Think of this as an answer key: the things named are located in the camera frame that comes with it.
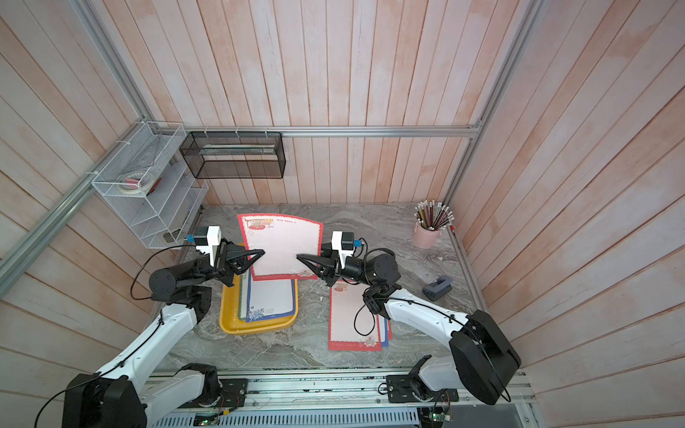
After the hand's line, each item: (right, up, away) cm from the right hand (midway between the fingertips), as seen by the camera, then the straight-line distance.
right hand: (300, 255), depth 62 cm
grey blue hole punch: (+44, -14, +28) cm, 54 cm away
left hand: (-8, 0, -1) cm, 8 cm away
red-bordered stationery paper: (+14, -27, +28) cm, 41 cm away
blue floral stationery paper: (-15, -18, +29) cm, 37 cm away
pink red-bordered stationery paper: (+26, -27, +22) cm, 44 cm away
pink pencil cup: (+43, +3, +40) cm, 58 cm away
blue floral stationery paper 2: (+25, -30, +22) cm, 44 cm away
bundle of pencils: (+46, +12, +39) cm, 62 cm away
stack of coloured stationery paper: (-24, -17, +29) cm, 41 cm away
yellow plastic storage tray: (-27, -22, +24) cm, 42 cm away
